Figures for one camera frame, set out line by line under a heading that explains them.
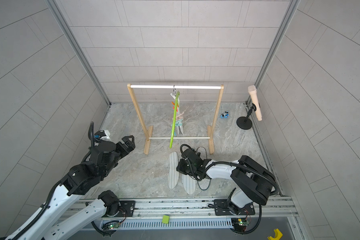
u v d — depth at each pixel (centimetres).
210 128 102
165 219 67
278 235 63
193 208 72
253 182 43
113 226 65
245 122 103
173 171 82
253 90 85
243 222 68
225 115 108
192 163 65
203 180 62
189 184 79
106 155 48
